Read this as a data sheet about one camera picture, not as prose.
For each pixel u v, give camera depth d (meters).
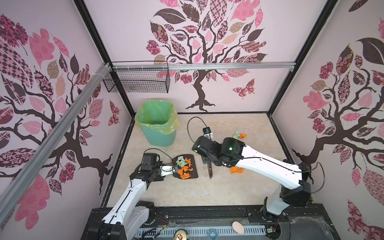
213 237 0.68
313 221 0.72
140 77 0.95
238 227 0.70
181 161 0.88
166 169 0.73
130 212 0.46
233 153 0.43
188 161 0.88
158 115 1.01
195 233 0.70
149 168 0.64
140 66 0.90
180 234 0.60
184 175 0.82
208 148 0.48
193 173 0.85
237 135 1.06
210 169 0.74
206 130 0.59
